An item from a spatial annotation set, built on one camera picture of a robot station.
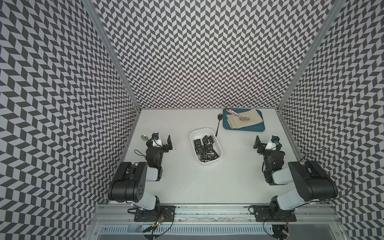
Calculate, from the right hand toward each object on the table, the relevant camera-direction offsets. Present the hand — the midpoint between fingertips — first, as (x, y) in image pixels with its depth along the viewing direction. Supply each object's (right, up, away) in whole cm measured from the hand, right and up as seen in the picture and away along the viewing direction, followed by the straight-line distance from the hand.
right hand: (264, 138), depth 89 cm
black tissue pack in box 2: (-35, -11, -1) cm, 37 cm away
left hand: (-62, +1, +2) cm, 62 cm away
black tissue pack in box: (-39, -8, +2) cm, 39 cm away
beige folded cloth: (-13, +10, +21) cm, 26 cm away
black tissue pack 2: (-35, -2, +7) cm, 36 cm away
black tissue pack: (-40, -5, +7) cm, 41 cm away
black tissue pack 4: (-33, -6, +3) cm, 34 cm away
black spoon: (-24, +13, +23) cm, 36 cm away
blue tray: (+2, +6, +16) cm, 17 cm away
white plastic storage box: (-39, +2, +11) cm, 40 cm away
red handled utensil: (-7, +13, +22) cm, 27 cm away
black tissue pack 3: (-31, -2, +8) cm, 32 cm away
